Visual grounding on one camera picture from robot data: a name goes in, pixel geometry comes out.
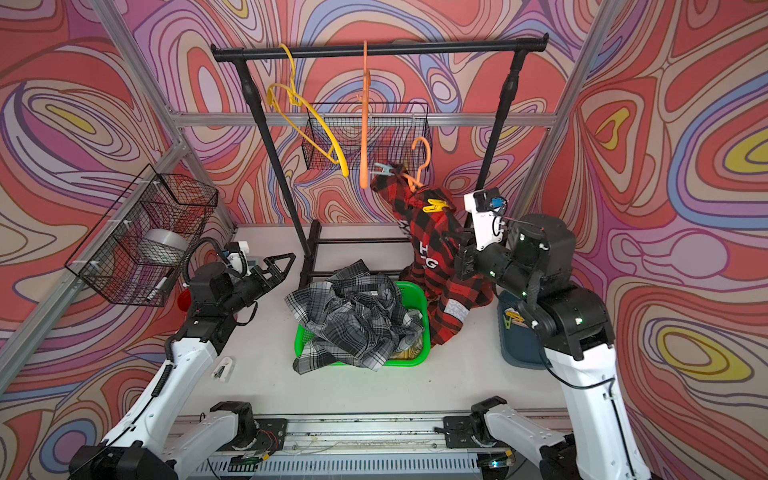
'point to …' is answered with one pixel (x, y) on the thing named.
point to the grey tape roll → (162, 247)
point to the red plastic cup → (185, 299)
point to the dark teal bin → (521, 345)
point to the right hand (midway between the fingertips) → (447, 241)
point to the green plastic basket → (414, 298)
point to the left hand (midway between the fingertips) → (289, 265)
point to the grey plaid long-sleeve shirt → (354, 319)
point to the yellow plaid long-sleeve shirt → (409, 354)
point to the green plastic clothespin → (507, 322)
